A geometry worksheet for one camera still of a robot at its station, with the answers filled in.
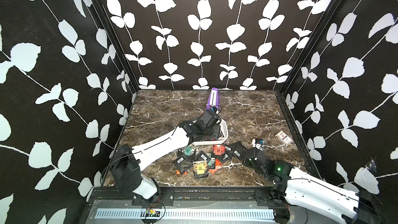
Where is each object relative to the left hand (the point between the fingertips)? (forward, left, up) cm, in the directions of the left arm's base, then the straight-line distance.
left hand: (218, 127), depth 78 cm
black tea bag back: (-12, +19, -17) cm, 28 cm away
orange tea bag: (-13, 0, -18) cm, 22 cm away
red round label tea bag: (-4, -1, -18) cm, 19 cm away
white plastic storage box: (+6, -6, -17) cm, 19 cm away
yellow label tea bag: (-15, +10, -18) cm, 25 cm away
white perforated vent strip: (-35, +16, -19) cm, 43 cm away
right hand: (-10, -12, -11) cm, 19 cm away
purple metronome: (+25, 0, -8) cm, 26 cm away
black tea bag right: (-4, -13, -19) cm, 23 cm away
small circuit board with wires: (-33, +33, -19) cm, 50 cm away
